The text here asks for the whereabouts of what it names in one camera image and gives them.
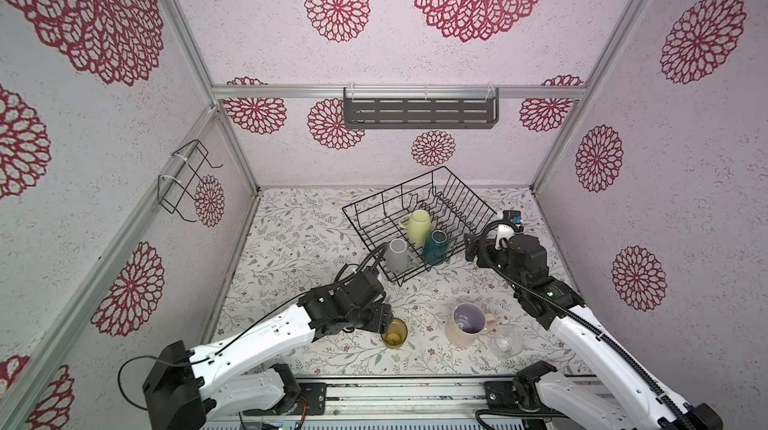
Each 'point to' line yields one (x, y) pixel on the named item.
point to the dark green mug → (436, 248)
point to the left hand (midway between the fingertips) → (380, 321)
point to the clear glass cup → (508, 340)
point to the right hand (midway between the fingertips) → (482, 232)
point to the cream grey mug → (396, 257)
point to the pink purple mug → (467, 322)
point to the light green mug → (418, 225)
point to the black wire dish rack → (453, 207)
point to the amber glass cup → (395, 334)
